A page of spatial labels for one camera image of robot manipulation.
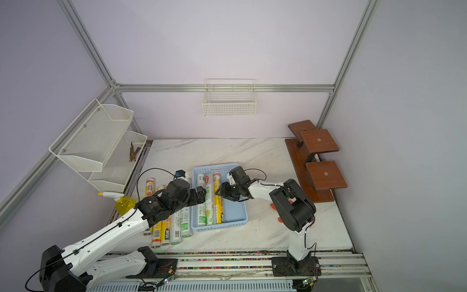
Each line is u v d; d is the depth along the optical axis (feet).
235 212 2.90
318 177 2.73
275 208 2.99
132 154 3.14
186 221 2.69
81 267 1.34
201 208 2.82
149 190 3.12
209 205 2.84
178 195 1.92
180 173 2.29
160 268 2.38
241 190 2.43
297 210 1.66
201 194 2.31
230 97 3.22
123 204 2.69
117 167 3.04
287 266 2.42
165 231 2.62
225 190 2.74
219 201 2.96
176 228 2.63
